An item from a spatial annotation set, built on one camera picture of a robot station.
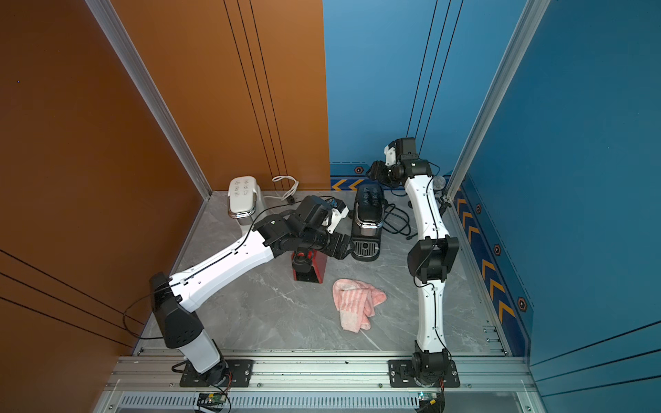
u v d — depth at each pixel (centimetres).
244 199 88
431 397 72
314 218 56
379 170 81
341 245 64
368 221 83
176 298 42
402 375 72
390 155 85
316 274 87
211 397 71
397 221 110
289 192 118
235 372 74
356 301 83
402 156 71
